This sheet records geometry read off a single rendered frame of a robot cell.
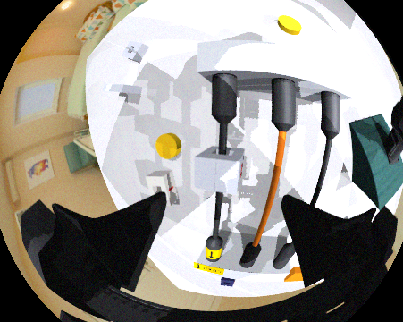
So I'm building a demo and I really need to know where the orange rectangular block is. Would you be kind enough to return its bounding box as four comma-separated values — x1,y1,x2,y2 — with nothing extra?
283,266,304,282

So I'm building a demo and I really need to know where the yellow disc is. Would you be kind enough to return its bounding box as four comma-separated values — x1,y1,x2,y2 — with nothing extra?
277,15,302,35
155,132,182,158

